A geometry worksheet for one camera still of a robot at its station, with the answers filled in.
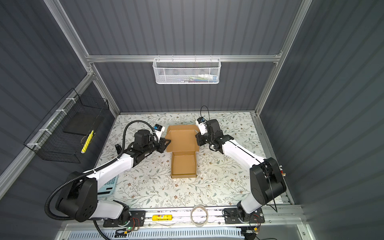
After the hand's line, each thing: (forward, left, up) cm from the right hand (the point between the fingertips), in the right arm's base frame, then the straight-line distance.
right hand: (198, 136), depth 87 cm
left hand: (-2, +17, 0) cm, 17 cm away
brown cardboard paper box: (-2, +9, -7) cm, 12 cm away
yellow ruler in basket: (-12, +54, +12) cm, 56 cm away
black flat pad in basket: (-2, +60, +15) cm, 62 cm away
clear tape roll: (-40, -4, -14) cm, 43 cm away
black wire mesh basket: (-9, +66, +15) cm, 68 cm away
